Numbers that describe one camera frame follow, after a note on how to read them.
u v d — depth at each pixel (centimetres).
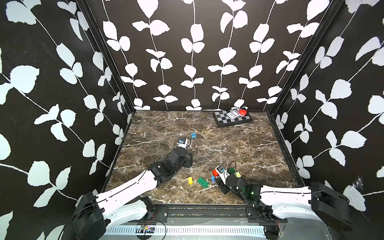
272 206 64
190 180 84
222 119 112
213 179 83
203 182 85
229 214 75
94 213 39
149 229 72
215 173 76
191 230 70
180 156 57
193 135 105
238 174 87
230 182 63
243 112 117
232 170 88
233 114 114
